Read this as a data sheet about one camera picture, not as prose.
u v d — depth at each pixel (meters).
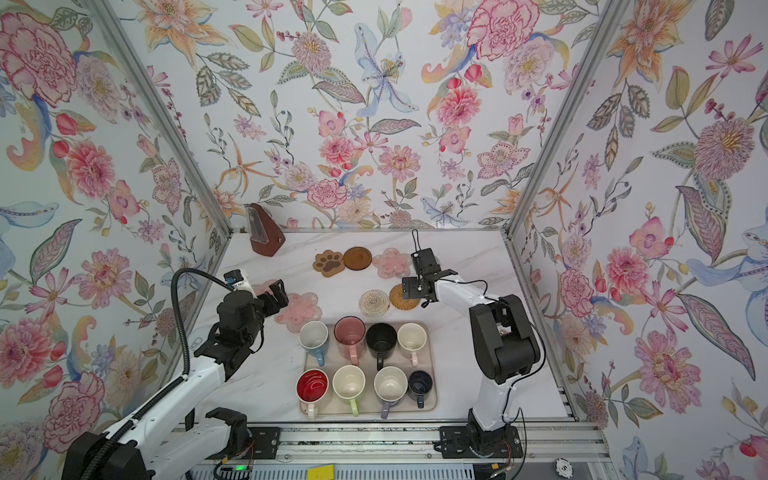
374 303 1.00
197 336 0.87
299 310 0.98
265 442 0.73
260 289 0.71
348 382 0.81
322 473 0.68
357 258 1.13
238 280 0.70
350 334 0.88
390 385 0.83
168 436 0.48
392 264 1.11
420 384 0.82
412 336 0.86
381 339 0.85
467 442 0.68
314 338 0.90
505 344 0.50
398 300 1.01
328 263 1.10
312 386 0.81
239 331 0.62
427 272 0.76
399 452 0.73
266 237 1.09
